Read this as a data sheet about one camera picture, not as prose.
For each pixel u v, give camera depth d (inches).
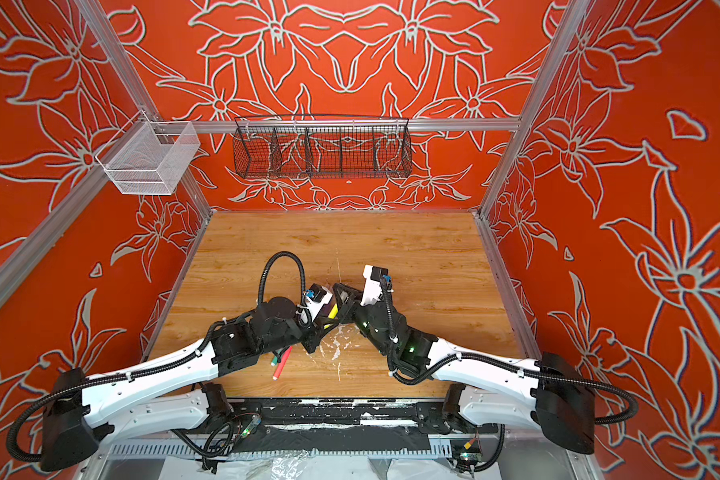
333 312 27.3
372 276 24.9
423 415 28.6
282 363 32.0
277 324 21.3
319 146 39.5
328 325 26.9
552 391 15.9
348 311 24.1
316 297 24.2
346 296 26.6
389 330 19.6
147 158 35.9
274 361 24.5
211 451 24.0
